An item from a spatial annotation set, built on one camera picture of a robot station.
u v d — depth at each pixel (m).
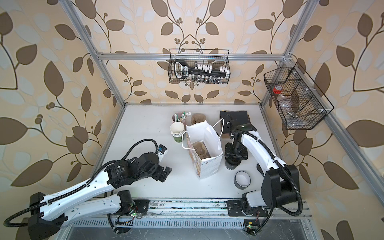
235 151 0.71
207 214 0.74
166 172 0.65
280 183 0.41
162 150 0.65
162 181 0.65
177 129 0.95
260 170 0.86
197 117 1.08
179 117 0.92
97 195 0.49
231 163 0.78
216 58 0.91
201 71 0.83
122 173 0.50
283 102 0.71
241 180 0.84
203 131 0.85
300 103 0.74
